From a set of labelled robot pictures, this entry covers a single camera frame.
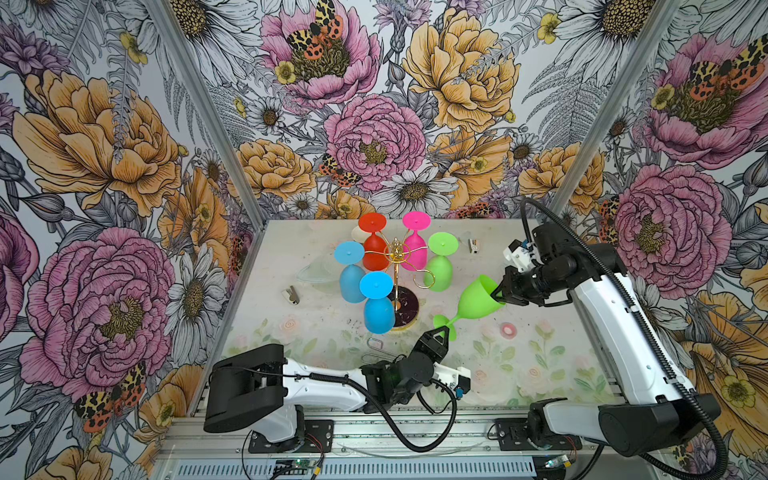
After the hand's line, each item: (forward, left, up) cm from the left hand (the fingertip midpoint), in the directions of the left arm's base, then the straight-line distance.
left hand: (437, 329), depth 76 cm
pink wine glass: (+20, +4, +3) cm, 21 cm away
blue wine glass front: (+2, +14, +7) cm, 16 cm away
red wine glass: (+14, +15, +13) cm, 25 cm away
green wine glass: (+13, -1, +5) cm, 14 cm away
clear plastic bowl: (+32, +35, -17) cm, 50 cm away
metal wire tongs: (+3, +15, -16) cm, 22 cm away
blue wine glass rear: (+13, +21, +14) cm, 29 cm away
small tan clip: (+20, +44, -15) cm, 50 cm away
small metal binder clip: (+38, -19, -15) cm, 45 cm away
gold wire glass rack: (+16, +6, -14) cm, 22 cm away
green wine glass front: (0, -7, +13) cm, 15 cm away
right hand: (+1, -13, +9) cm, 16 cm away
